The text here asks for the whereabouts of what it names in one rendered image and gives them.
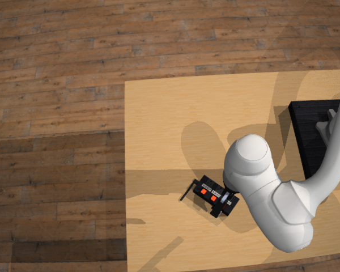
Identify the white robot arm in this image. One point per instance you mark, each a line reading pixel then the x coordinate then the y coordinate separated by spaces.
pixel 283 210

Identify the black power strip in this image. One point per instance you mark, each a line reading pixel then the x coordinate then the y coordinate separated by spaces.
pixel 210 191

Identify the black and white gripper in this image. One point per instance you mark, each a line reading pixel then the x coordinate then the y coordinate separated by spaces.
pixel 227 194

